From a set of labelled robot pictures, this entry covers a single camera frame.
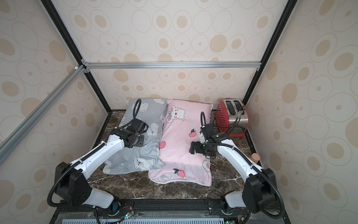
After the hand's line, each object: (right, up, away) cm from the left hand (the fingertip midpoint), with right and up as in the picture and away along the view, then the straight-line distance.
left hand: (141, 139), depth 84 cm
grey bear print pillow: (+2, +19, +19) cm, 27 cm away
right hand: (+36, -6, -1) cm, 36 cm away
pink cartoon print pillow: (+25, +11, +15) cm, 31 cm away
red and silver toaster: (+59, +14, +10) cm, 61 cm away
